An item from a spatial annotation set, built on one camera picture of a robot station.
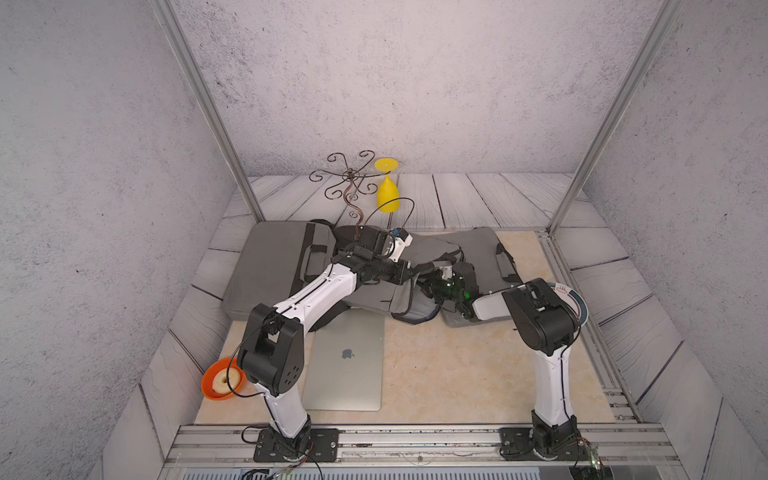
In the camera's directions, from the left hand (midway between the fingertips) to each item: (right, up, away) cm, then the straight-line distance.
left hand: (418, 273), depth 85 cm
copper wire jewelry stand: (-20, +29, +9) cm, 37 cm away
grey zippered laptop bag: (-49, +3, +23) cm, 54 cm away
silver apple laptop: (-21, -26, +2) cm, 33 cm away
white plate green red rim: (+52, -10, +14) cm, 55 cm away
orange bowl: (-56, -27, -5) cm, 62 cm away
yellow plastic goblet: (-9, +26, +16) cm, 31 cm away
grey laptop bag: (+25, +1, +24) cm, 35 cm away
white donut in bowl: (-52, -28, -5) cm, 60 cm away
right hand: (-1, -3, +12) cm, 12 cm away
